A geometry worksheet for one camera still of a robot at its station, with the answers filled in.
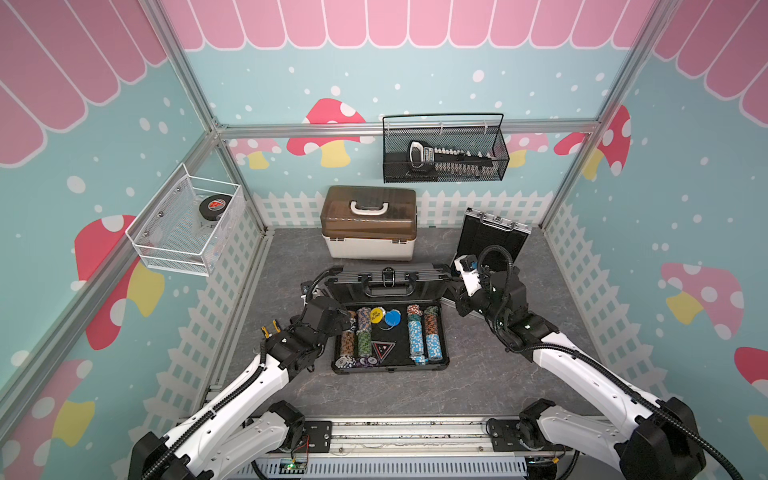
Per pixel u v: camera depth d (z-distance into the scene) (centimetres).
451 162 88
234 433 46
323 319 58
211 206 79
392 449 74
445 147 92
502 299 57
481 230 93
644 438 38
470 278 67
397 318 92
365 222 94
